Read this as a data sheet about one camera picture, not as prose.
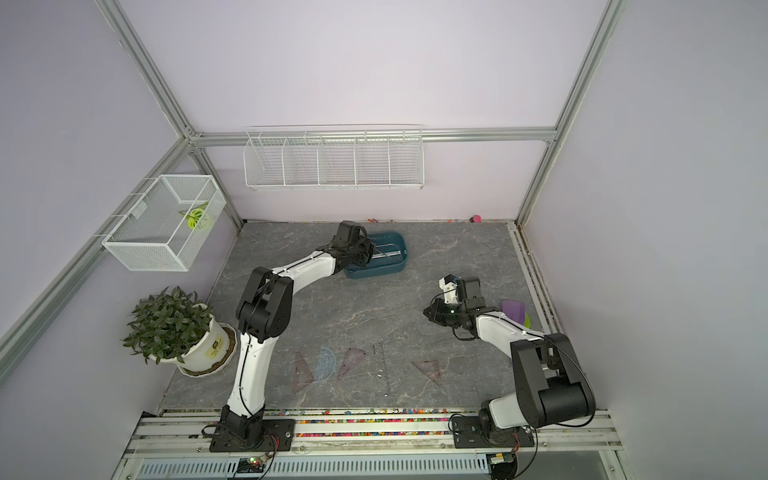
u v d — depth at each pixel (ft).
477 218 4.07
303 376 2.75
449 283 2.78
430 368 2.77
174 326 2.38
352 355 2.85
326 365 2.79
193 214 2.66
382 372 2.76
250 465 2.34
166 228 2.70
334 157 3.25
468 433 2.42
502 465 2.35
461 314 2.34
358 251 2.97
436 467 5.18
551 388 1.42
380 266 3.35
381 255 3.55
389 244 3.64
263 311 1.93
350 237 2.73
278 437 2.38
